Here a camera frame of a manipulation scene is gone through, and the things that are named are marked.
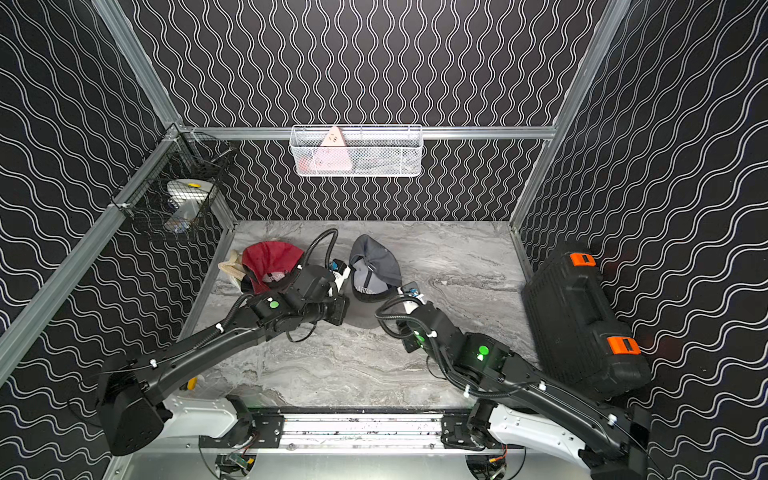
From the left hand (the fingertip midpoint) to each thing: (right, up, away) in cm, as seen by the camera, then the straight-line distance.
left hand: (350, 299), depth 77 cm
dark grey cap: (+6, +6, +9) cm, 12 cm away
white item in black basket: (-45, +28, +4) cm, 53 cm away
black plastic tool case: (+54, -8, -8) cm, 56 cm away
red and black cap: (-28, +8, +15) cm, 32 cm away
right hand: (+14, -2, -5) cm, 15 cm away
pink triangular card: (-7, +41, +12) cm, 44 cm away
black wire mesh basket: (-54, +27, +1) cm, 60 cm away
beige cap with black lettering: (-37, +8, +14) cm, 40 cm away
